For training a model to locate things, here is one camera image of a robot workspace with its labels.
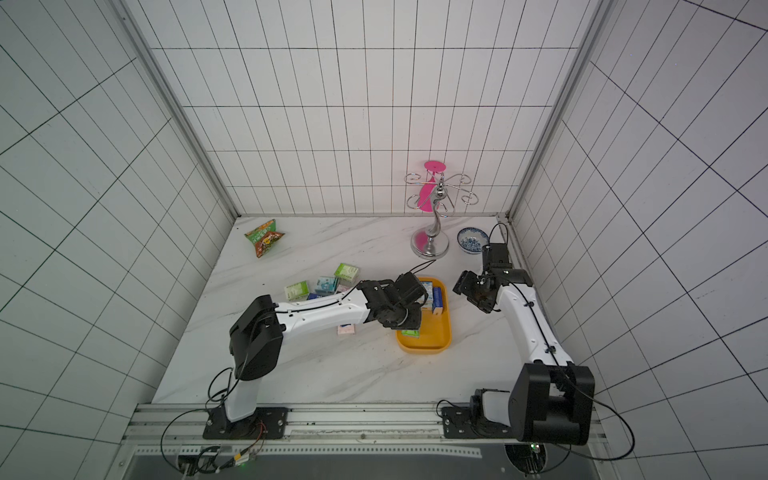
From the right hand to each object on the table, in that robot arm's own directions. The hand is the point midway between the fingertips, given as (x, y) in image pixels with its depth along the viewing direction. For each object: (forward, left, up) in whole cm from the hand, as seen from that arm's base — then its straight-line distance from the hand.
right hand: (454, 288), depth 85 cm
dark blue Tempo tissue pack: (-1, +44, -8) cm, 45 cm away
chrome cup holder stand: (+26, +4, -10) cm, 28 cm away
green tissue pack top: (+9, +35, -9) cm, 37 cm away
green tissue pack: (+1, +49, -8) cm, 50 cm away
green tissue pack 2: (-13, +12, -2) cm, 18 cm away
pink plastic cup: (+40, +8, -2) cm, 41 cm away
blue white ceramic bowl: (+28, -10, -10) cm, 31 cm away
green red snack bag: (+21, +66, -5) cm, 70 cm away
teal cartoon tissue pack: (+5, +41, -9) cm, 42 cm away
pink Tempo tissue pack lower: (-11, +31, -8) cm, 34 cm away
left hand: (-11, +12, -4) cm, 17 cm away
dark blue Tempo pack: (-2, +4, -7) cm, 8 cm away
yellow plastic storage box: (-8, +4, -12) cm, 15 cm away
